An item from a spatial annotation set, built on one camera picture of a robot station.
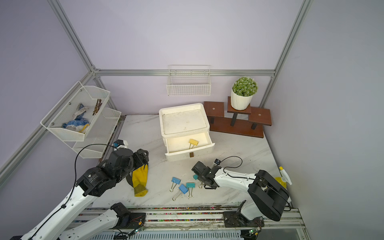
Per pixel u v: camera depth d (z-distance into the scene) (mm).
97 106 814
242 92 819
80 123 715
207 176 635
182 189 830
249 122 1069
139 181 854
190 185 858
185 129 814
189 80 956
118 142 604
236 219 732
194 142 841
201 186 846
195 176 875
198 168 678
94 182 439
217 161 796
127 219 678
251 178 472
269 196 430
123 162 493
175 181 860
